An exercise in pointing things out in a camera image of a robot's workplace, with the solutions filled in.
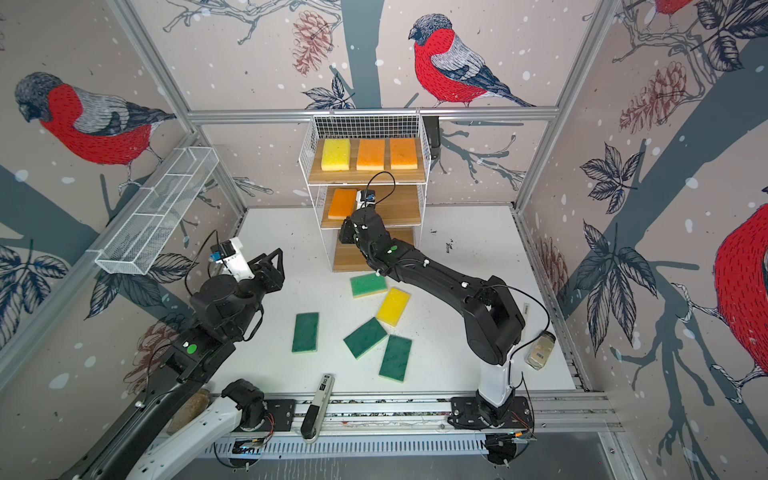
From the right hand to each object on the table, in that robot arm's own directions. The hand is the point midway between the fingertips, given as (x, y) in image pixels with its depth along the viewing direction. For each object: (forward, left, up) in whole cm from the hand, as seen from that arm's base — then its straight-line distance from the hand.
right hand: (339, 225), depth 82 cm
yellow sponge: (-11, -15, -27) cm, 33 cm away
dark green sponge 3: (-29, -16, -25) cm, 42 cm away
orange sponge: (+8, 0, 0) cm, 8 cm away
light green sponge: (-5, -6, -24) cm, 25 cm away
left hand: (-16, +11, +8) cm, 21 cm away
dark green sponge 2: (-22, -7, -24) cm, 34 cm away
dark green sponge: (-22, +10, -23) cm, 34 cm away
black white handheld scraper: (-43, +2, -21) cm, 48 cm away
